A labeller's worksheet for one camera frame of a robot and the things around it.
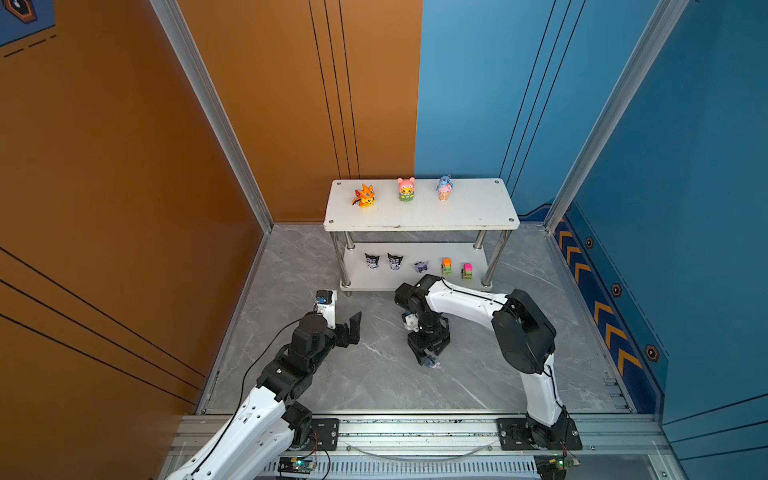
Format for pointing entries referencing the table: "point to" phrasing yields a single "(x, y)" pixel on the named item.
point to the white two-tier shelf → (386, 233)
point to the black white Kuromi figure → (372, 261)
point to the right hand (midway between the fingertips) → (427, 357)
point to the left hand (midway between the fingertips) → (346, 308)
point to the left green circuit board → (298, 464)
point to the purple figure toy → (421, 266)
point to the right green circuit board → (553, 466)
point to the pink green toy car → (466, 272)
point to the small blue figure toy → (431, 362)
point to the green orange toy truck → (446, 266)
